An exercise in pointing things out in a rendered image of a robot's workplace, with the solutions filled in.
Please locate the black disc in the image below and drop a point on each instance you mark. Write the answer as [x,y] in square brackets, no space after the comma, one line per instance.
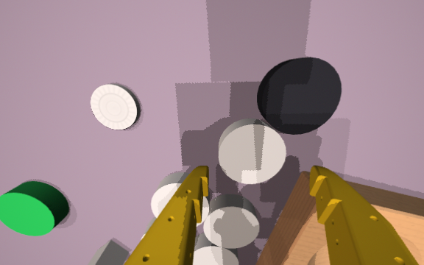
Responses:
[299,95]

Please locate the orange tray with round pockets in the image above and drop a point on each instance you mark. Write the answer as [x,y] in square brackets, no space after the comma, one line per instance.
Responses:
[299,239]

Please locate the green disc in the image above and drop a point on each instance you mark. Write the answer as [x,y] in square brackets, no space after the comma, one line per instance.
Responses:
[33,208]

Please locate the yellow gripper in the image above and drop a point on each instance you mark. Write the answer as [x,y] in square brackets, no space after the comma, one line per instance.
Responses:
[356,233]

